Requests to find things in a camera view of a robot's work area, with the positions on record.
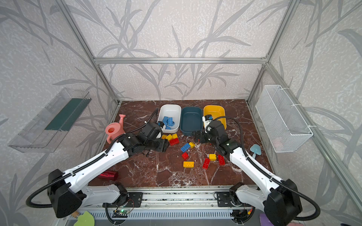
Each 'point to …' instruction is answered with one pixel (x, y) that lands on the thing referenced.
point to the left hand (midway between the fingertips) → (165, 144)
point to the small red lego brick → (185, 156)
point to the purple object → (264, 221)
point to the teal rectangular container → (191, 120)
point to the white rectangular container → (170, 110)
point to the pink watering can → (115, 129)
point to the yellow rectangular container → (216, 111)
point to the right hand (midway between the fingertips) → (197, 130)
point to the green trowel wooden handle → (86, 219)
